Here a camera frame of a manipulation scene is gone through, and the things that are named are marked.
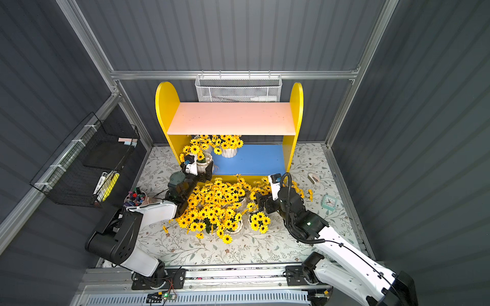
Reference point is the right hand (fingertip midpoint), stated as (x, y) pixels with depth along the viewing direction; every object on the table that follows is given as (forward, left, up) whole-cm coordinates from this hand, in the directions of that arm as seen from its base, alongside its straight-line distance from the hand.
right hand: (269, 190), depth 76 cm
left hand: (+15, +30, +1) cm, 34 cm away
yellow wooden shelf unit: (+22, +8, +7) cm, 24 cm away
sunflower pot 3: (+21, +17, +5) cm, 28 cm away
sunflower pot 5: (-8, +27, -5) cm, 29 cm away
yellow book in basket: (-3, +59, +7) cm, 60 cm away
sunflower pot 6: (+5, +2, -7) cm, 9 cm away
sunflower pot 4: (-10, +16, -8) cm, 20 cm away
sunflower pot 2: (+19, +29, +8) cm, 35 cm away
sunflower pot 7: (-10, +4, -8) cm, 13 cm away
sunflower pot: (+13, +28, +3) cm, 31 cm away
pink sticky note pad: (+21, +63, +7) cm, 67 cm away
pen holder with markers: (-1, +58, -6) cm, 58 cm away
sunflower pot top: (+1, +16, -6) cm, 17 cm away
